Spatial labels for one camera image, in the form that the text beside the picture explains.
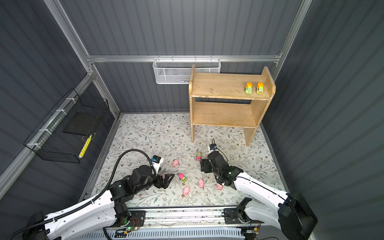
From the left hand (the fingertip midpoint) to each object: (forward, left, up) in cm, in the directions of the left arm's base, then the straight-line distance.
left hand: (168, 172), depth 77 cm
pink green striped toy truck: (+13, -18, -9) cm, 24 cm away
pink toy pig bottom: (-7, -9, -10) cm, 15 cm away
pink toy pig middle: (-4, -17, -10) cm, 20 cm away
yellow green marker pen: (+8, +37, +16) cm, 41 cm away
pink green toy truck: (0, -7, -9) cm, 11 cm away
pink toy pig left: (-5, +1, +8) cm, 10 cm away
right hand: (+6, -21, -2) cm, 22 cm away
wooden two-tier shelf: (+58, -50, -2) cm, 77 cm away
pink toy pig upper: (+10, -3, -9) cm, 14 cm away
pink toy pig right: (-6, -28, -10) cm, 30 cm away
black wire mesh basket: (+15, +49, +17) cm, 54 cm away
